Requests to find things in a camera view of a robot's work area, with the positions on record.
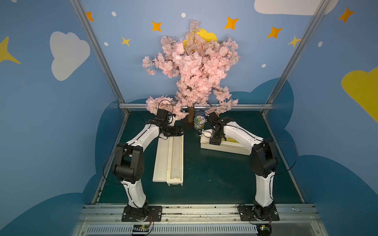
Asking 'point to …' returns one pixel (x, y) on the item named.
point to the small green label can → (199, 121)
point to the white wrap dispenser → (174, 160)
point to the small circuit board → (141, 228)
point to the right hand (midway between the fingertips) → (218, 133)
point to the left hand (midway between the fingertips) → (181, 130)
